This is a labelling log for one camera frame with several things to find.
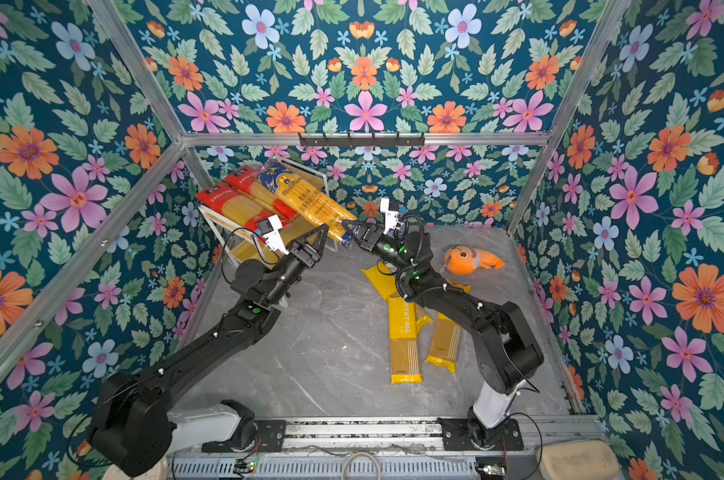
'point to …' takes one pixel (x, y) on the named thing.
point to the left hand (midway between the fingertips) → (327, 222)
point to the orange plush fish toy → (463, 260)
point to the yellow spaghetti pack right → (445, 344)
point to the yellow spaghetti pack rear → (383, 277)
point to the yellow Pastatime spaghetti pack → (404, 345)
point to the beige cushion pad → (578, 460)
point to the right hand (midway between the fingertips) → (345, 223)
